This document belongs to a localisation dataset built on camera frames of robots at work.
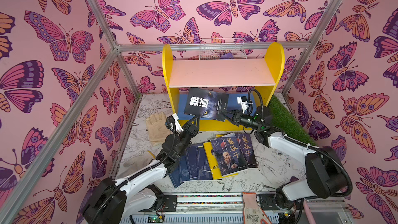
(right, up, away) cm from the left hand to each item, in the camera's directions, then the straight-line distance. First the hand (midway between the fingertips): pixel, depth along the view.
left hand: (199, 116), depth 72 cm
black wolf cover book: (+3, +6, +6) cm, 9 cm away
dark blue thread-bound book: (-12, -32, +10) cm, 36 cm away
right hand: (+11, +2, +3) cm, 12 cm away
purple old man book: (+16, -23, +9) cm, 29 cm away
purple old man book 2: (+27, -16, +20) cm, 37 cm away
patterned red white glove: (+24, -44, -2) cm, 51 cm away
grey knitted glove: (-35, -27, +16) cm, 47 cm away
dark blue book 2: (-4, -25, +13) cm, 28 cm away
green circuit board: (-21, -48, 0) cm, 52 cm away
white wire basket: (+13, +37, +23) cm, 45 cm away
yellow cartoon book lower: (+8, -28, +8) cm, 30 cm away
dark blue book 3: (+2, -29, +9) cm, 30 cm away
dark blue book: (-8, -30, +8) cm, 32 cm away
